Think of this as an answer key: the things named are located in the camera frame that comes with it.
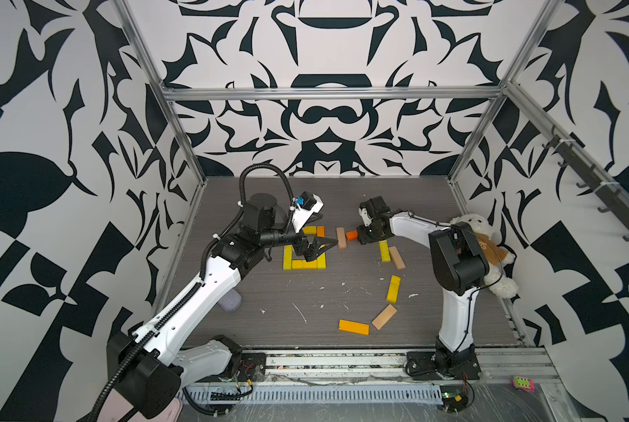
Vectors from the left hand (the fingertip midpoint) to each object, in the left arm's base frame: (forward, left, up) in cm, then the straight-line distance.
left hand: (324, 222), depth 69 cm
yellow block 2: (+4, 0, -29) cm, 30 cm away
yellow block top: (+17, +3, -29) cm, 33 cm away
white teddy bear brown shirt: (0, -59, -23) cm, 64 cm away
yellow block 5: (-6, -24, -30) cm, 39 cm away
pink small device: (-34, -51, -28) cm, 68 cm away
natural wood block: (+13, -8, -29) cm, 33 cm away
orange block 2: (+14, -12, -28) cm, 33 cm away
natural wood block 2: (+5, -28, -30) cm, 41 cm away
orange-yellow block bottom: (-18, -9, -30) cm, 36 cm away
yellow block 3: (+3, +6, -30) cm, 31 cm away
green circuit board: (-36, -34, -31) cm, 59 cm away
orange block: (+17, -1, -30) cm, 34 cm away
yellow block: (+3, +12, -31) cm, 33 cm away
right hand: (+16, -17, -30) cm, 38 cm away
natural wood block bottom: (-16, -17, -30) cm, 38 cm away
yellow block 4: (+6, -23, -30) cm, 38 cm away
